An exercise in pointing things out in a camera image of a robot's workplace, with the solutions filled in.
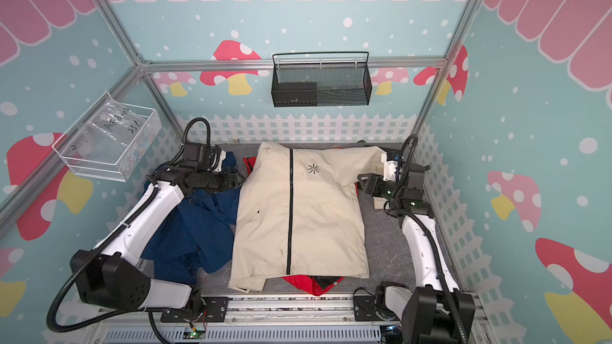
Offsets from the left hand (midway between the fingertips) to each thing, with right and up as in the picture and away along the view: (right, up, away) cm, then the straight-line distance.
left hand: (237, 184), depth 81 cm
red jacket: (+27, -33, -4) cm, 43 cm away
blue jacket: (-13, -16, 0) cm, 21 cm away
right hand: (+43, +3, -1) cm, 43 cm away
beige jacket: (+21, -12, +9) cm, 26 cm away
